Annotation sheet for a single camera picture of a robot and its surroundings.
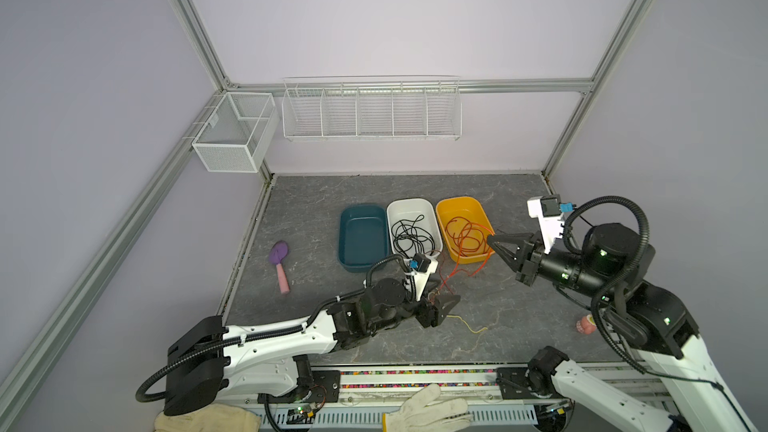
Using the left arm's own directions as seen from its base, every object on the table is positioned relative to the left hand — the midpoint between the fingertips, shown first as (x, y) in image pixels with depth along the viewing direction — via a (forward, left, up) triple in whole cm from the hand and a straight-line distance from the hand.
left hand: (450, 297), depth 67 cm
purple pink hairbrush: (+25, +50, -19) cm, 59 cm away
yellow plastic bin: (+38, -14, -15) cm, 43 cm away
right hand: (+3, -5, +19) cm, 20 cm away
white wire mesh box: (+61, +64, +1) cm, 88 cm away
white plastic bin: (+39, +9, -17) cm, 44 cm away
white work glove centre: (-20, +8, -20) cm, 29 cm away
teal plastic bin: (+30, +22, -19) cm, 42 cm away
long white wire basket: (+62, +17, +9) cm, 65 cm away
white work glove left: (-18, +57, -19) cm, 63 cm away
